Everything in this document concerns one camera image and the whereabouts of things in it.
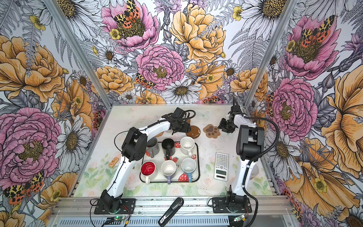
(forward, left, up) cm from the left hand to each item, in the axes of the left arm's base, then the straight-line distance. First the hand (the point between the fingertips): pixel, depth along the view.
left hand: (185, 131), depth 102 cm
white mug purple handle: (-26, +11, -1) cm, 28 cm away
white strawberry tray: (-25, +4, -2) cm, 26 cm away
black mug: (-12, +12, 0) cm, 17 cm away
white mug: (-11, -1, 0) cm, 11 cm away
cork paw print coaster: (+2, -19, -2) cm, 19 cm away
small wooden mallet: (-21, +45, -1) cm, 49 cm away
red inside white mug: (-26, +23, 0) cm, 35 cm away
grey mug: (-17, +20, +9) cm, 28 cm away
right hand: (0, -24, +2) cm, 24 cm away
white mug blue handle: (-25, -1, +2) cm, 25 cm away
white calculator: (-25, -21, -1) cm, 33 cm away
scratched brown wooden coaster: (0, -6, -2) cm, 7 cm away
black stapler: (-49, +8, +2) cm, 50 cm away
